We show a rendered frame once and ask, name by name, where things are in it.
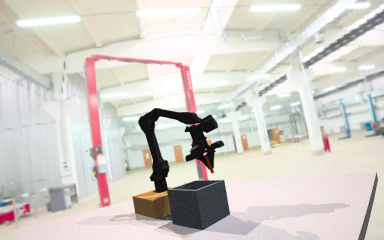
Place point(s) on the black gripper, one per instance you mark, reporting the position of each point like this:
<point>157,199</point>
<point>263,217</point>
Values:
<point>210,151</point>

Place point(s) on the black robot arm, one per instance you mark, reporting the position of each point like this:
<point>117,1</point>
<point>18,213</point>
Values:
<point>160,167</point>

